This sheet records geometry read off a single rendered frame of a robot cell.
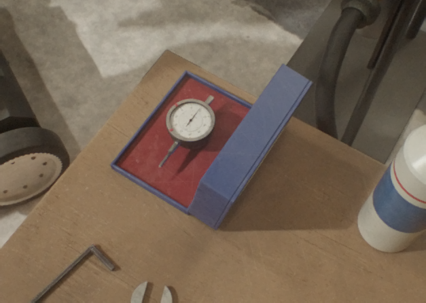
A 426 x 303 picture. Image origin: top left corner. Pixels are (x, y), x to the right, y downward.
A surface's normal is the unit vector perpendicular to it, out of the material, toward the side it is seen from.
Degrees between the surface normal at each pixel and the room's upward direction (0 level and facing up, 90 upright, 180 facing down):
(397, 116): 0
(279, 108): 9
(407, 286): 0
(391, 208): 90
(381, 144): 0
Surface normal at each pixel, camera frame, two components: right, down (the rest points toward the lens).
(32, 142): 0.45, -0.61
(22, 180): 0.50, 0.76
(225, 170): 0.14, -0.38
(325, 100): -0.04, 0.36
